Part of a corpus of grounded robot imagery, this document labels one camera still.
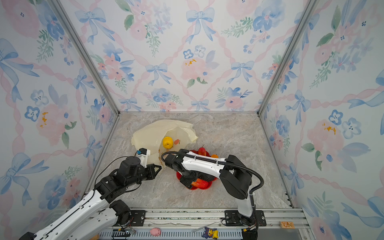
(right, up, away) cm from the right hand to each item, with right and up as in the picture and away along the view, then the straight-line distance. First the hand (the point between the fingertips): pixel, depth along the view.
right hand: (193, 179), depth 82 cm
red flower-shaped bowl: (+9, -2, -1) cm, 9 cm away
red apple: (+5, +14, +8) cm, 17 cm away
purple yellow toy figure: (+8, -20, -14) cm, 25 cm away
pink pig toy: (-17, -20, -13) cm, 29 cm away
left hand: (-15, +9, -8) cm, 19 cm away
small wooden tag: (+45, -18, -10) cm, 50 cm away
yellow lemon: (-17, +19, +14) cm, 29 cm away
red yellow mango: (+4, -1, -3) cm, 5 cm away
